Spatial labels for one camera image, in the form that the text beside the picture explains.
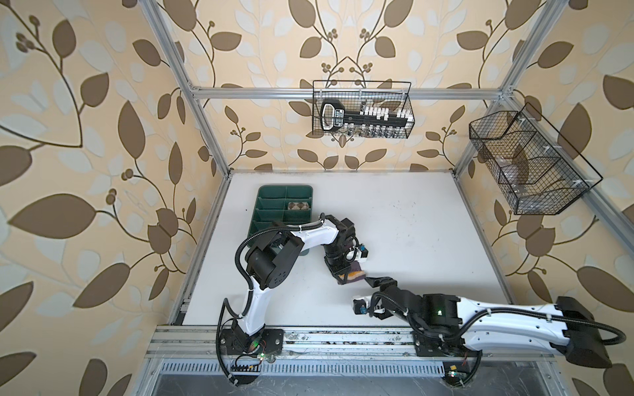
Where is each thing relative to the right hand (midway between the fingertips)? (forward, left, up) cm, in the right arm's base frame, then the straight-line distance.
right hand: (369, 285), depth 76 cm
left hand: (+6, +6, -9) cm, 13 cm away
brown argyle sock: (+36, +25, -4) cm, 43 cm away
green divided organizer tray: (+36, +29, -4) cm, 47 cm away
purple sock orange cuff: (+7, +3, -7) cm, 10 cm away
